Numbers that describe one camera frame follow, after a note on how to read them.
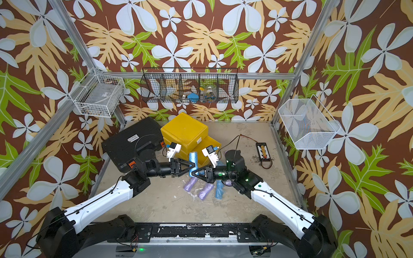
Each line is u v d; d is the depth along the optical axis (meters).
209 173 0.60
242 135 1.13
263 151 1.02
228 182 0.63
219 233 0.75
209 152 0.64
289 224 0.44
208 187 0.86
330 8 0.69
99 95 0.86
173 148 0.68
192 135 0.85
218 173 0.62
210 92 0.97
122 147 1.00
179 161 0.62
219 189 0.86
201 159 0.64
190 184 0.88
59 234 0.39
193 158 0.66
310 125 0.81
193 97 0.95
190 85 0.98
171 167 0.61
